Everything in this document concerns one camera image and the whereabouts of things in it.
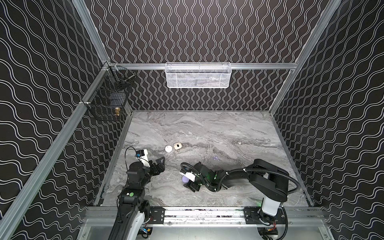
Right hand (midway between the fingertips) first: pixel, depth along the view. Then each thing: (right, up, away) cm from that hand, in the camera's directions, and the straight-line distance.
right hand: (188, 179), depth 87 cm
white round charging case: (-13, +17, +10) cm, 24 cm away
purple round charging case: (-1, +1, -3) cm, 3 cm away
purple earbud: (+17, +11, +8) cm, 22 cm away
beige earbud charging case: (-7, +18, +11) cm, 22 cm away
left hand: (-13, +13, -8) cm, 20 cm away
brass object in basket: (-39, +40, -4) cm, 56 cm away
